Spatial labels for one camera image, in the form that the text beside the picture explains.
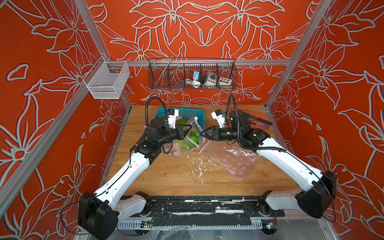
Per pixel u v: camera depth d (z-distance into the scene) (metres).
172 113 0.64
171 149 0.66
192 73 0.85
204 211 0.73
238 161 0.89
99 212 0.37
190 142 0.72
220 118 0.66
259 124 1.01
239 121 0.54
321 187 0.39
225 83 0.93
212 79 0.91
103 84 0.88
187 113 1.07
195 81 0.83
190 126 0.70
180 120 0.99
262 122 1.01
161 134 0.55
